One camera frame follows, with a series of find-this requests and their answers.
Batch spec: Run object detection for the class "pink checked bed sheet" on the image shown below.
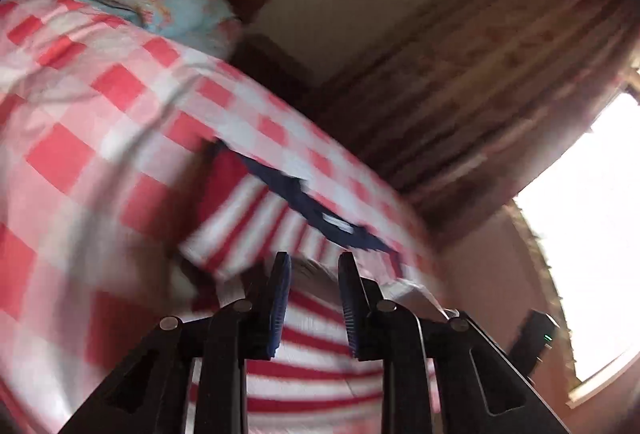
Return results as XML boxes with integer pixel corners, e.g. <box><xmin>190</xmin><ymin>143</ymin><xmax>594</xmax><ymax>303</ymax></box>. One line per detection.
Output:
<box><xmin>0</xmin><ymin>0</ymin><xmax>441</xmax><ymax>434</ymax></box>

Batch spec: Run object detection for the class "striped knit sweater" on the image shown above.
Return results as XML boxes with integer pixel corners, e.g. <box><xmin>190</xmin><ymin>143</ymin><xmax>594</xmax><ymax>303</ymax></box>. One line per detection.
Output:
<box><xmin>177</xmin><ymin>141</ymin><xmax>451</xmax><ymax>434</ymax></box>

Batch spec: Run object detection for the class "light blue floral pillow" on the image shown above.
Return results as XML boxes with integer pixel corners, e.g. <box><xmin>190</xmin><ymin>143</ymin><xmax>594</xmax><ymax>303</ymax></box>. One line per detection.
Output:
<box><xmin>62</xmin><ymin>0</ymin><xmax>241</xmax><ymax>58</ymax></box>

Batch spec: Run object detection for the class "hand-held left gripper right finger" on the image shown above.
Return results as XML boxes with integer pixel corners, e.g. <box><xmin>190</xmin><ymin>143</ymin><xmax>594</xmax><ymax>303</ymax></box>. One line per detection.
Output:
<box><xmin>338</xmin><ymin>253</ymin><xmax>571</xmax><ymax>434</ymax></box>

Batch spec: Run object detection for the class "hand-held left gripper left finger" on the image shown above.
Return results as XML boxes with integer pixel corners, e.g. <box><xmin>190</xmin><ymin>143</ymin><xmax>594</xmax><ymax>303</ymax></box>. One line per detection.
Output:
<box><xmin>57</xmin><ymin>251</ymin><xmax>292</xmax><ymax>434</ymax></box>

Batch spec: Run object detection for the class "window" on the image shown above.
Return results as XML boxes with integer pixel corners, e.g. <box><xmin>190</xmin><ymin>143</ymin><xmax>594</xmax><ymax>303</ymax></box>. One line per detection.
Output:
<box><xmin>515</xmin><ymin>84</ymin><xmax>640</xmax><ymax>395</ymax></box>

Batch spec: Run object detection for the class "brown striped curtain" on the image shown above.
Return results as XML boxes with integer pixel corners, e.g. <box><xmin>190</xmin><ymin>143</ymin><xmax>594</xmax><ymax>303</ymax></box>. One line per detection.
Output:
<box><xmin>305</xmin><ymin>0</ymin><xmax>631</xmax><ymax>235</ymax></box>

